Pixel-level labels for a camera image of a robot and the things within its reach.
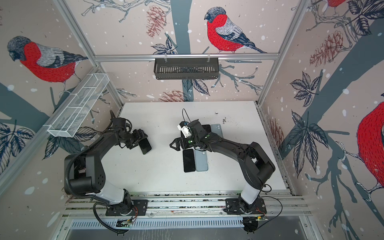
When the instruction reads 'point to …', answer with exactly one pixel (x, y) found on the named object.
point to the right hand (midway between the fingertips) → (175, 145)
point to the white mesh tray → (65, 124)
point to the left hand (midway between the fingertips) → (142, 137)
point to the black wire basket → (186, 69)
